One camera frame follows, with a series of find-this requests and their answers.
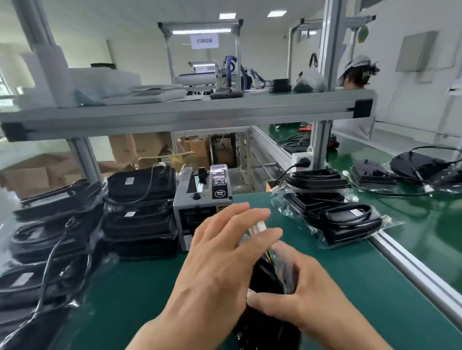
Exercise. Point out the white flat scale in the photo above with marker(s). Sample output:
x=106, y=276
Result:
x=145, y=97

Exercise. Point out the unbagged black lamps with cables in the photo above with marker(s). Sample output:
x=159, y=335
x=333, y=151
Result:
x=412, y=168

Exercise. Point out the grey barcode scanner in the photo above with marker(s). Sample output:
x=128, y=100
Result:
x=309, y=82

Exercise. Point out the green round sign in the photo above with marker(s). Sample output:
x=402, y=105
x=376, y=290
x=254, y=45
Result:
x=362, y=34

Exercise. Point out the person's left hand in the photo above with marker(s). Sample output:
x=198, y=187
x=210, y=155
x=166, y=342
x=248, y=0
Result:
x=212, y=294

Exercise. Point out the black phone on shelf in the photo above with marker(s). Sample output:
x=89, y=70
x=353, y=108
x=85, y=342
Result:
x=227, y=94

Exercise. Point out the small brown cardboard box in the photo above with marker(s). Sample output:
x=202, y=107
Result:
x=271, y=185

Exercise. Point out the group of bagged black lamps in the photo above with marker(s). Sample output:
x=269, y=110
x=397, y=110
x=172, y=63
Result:
x=334, y=207

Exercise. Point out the grey tape dispenser machine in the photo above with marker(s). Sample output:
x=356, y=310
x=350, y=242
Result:
x=189, y=220

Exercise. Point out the black flat tray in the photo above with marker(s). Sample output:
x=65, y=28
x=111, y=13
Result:
x=102, y=65

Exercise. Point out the ceiling light panel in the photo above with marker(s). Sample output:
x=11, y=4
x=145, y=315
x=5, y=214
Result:
x=228, y=16
x=277, y=13

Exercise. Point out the grey wall electrical box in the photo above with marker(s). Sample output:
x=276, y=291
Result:
x=416, y=51

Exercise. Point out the person's right hand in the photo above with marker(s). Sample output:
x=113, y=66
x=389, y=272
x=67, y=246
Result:
x=315, y=302

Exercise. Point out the black cup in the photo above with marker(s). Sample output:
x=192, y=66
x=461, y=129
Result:
x=281, y=86

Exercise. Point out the aluminium table edge rail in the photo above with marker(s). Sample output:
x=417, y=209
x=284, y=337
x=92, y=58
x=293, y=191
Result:
x=431, y=287

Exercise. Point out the aluminium workstation frame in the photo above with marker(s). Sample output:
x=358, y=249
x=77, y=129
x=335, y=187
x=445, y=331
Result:
x=290, y=50
x=166, y=62

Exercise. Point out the grey metal shelf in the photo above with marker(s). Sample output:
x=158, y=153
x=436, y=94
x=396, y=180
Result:
x=461, y=88
x=183, y=114

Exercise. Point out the white handset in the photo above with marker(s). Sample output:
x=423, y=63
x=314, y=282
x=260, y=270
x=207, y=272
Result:
x=87, y=97

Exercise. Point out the white power socket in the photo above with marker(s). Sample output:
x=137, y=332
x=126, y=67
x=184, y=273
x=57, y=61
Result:
x=302, y=163

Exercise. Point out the white box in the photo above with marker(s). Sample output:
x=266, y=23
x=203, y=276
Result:
x=107, y=79

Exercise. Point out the white hanging sign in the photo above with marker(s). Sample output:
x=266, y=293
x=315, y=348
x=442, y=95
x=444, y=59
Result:
x=204, y=41

